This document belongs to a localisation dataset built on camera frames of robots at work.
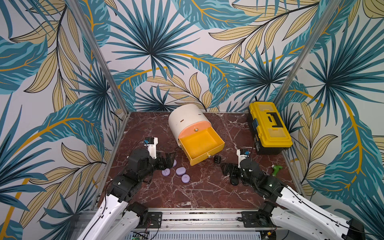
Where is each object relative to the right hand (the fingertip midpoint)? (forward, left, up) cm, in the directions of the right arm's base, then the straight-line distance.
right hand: (226, 165), depth 78 cm
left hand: (+1, +29, +10) cm, 31 cm away
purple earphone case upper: (+8, +29, -12) cm, 32 cm away
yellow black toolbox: (+19, -29, +3) cm, 34 cm away
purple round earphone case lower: (-2, +22, -12) cm, 25 cm away
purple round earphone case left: (+2, +33, -12) cm, 36 cm away
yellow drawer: (+16, +13, -4) cm, 21 cm away
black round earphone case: (-4, -6, -12) cm, 14 cm away
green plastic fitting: (+2, -33, -13) cm, 35 cm away
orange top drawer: (+19, +16, +8) cm, 26 cm away
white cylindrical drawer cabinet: (+30, +22, +8) cm, 38 cm away
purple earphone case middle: (+3, +25, -12) cm, 28 cm away
